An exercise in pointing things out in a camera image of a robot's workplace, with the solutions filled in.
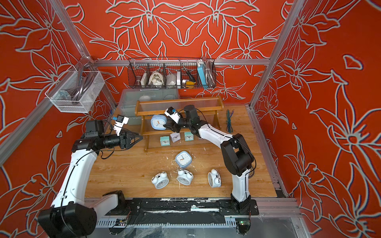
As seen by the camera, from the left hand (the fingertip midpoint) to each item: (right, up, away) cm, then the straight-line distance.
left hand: (139, 135), depth 71 cm
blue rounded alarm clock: (+7, +7, +12) cm, 15 cm away
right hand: (+10, +7, +12) cm, 17 cm away
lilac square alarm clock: (+16, -4, +22) cm, 28 cm away
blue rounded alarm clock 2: (+22, -16, +16) cm, 32 cm away
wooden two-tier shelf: (+36, +14, +8) cm, 39 cm away
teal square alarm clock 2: (+25, -3, +24) cm, 34 cm away
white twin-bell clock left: (+10, -24, +3) cm, 26 cm away
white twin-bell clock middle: (+23, -22, +4) cm, 32 cm away
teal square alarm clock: (+9, -6, +21) cm, 24 cm away
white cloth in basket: (+4, +33, +19) cm, 39 cm away
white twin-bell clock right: (+38, -22, +3) cm, 44 cm away
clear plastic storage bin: (-18, +18, +28) cm, 38 cm away
